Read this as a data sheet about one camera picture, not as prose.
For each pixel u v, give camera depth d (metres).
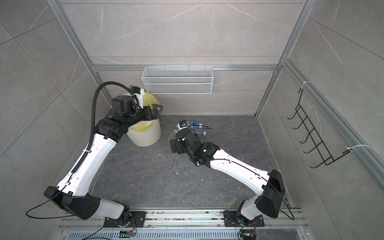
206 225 0.73
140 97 0.60
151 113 0.62
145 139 0.92
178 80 1.00
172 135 1.04
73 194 0.39
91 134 0.45
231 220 0.73
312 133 0.69
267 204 0.39
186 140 0.51
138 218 0.73
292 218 0.38
